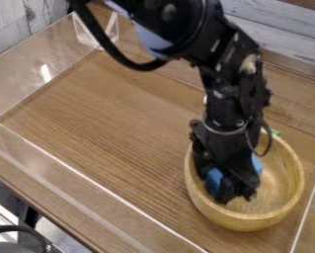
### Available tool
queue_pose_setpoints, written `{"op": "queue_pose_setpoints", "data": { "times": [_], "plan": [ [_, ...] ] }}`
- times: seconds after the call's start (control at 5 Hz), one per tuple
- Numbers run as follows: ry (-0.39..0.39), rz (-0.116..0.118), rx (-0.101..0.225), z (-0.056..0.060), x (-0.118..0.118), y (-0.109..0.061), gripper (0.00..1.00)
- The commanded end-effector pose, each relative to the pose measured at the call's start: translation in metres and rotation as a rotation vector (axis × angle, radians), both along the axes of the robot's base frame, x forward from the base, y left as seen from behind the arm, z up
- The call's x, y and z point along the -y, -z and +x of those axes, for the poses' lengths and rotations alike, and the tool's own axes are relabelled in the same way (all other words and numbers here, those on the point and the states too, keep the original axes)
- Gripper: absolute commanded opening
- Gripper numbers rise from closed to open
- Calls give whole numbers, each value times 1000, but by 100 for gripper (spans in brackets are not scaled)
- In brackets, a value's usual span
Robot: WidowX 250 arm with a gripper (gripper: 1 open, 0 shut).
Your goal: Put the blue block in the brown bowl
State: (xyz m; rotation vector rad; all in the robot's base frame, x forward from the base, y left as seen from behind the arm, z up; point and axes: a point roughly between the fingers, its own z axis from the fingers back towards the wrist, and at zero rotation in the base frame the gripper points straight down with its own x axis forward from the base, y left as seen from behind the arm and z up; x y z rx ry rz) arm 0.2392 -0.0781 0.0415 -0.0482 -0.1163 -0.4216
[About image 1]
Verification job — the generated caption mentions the clear acrylic tray wall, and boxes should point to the clear acrylic tray wall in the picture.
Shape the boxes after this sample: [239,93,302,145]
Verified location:
[0,19,315,253]

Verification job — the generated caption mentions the black cable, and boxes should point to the black cable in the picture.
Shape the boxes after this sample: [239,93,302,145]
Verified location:
[66,0,170,72]

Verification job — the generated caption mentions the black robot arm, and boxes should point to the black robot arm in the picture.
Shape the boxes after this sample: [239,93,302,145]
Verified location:
[106,0,271,205]

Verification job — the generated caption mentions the brown wooden bowl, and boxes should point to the brown wooden bowl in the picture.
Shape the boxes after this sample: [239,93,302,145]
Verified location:
[183,134,305,232]

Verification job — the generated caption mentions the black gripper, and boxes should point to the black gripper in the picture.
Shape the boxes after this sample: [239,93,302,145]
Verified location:
[190,120,262,205]

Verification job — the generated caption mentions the black metal stand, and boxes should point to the black metal stand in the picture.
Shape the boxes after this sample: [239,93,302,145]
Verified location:
[0,174,64,253]

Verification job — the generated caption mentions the blue foam block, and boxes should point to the blue foam block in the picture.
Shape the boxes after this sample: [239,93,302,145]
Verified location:
[203,153,263,200]

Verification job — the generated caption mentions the green whiteboard marker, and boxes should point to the green whiteboard marker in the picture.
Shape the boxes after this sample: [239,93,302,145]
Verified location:
[270,128,282,136]

